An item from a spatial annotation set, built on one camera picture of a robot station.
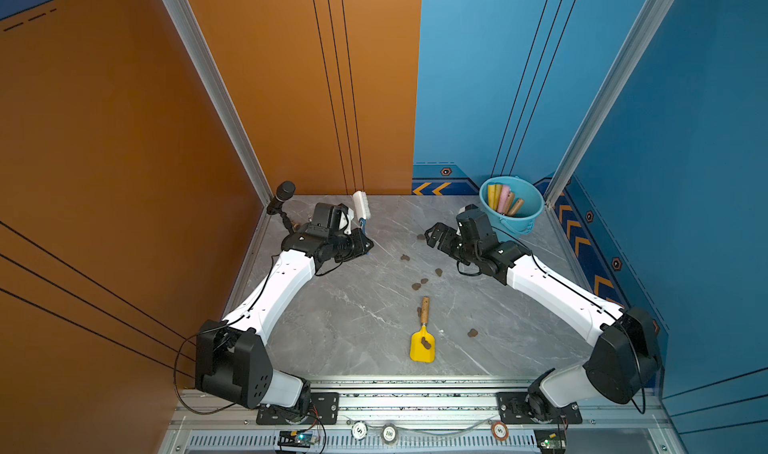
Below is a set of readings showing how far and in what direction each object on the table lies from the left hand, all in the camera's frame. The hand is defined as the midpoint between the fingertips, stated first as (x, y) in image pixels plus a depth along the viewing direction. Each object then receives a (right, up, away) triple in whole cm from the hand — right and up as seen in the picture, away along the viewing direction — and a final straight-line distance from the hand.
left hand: (373, 239), depth 83 cm
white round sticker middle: (+5, -42, -17) cm, 46 cm away
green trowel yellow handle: (+39, +14, +20) cm, 46 cm away
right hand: (+17, 0, 0) cm, 17 cm away
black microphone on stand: (-23, +13, -5) cm, 27 cm away
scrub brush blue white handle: (-3, +9, 0) cm, 9 cm away
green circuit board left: (-18, -47, -12) cm, 52 cm away
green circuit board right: (+43, -48, -12) cm, 66 cm away
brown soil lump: (+10, -7, +20) cm, 23 cm away
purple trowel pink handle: (+43, +13, +17) cm, 48 cm away
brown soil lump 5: (+28, -27, +3) cm, 40 cm away
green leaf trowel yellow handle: (+42, +14, +19) cm, 48 cm away
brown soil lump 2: (+21, -11, +16) cm, 29 cm away
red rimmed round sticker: (+31, -45, -12) cm, 56 cm away
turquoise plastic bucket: (+42, +3, +11) cm, 44 cm away
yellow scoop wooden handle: (+12, -31, -1) cm, 33 cm away
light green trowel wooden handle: (+49, +10, +23) cm, 55 cm away
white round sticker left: (-3, -45, -12) cm, 47 cm away
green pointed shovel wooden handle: (+46, +12, +20) cm, 51 cm away
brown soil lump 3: (+16, -14, +14) cm, 25 cm away
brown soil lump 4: (+13, -16, +14) cm, 25 cm away
